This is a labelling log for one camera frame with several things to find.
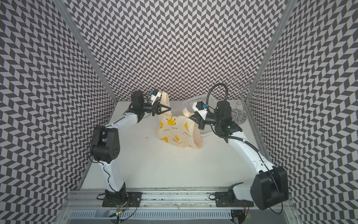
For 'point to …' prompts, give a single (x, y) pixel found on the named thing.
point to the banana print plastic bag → (180, 130)
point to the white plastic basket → (187, 104)
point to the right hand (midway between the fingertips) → (188, 117)
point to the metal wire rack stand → (250, 88)
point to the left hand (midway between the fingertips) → (170, 109)
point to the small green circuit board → (118, 208)
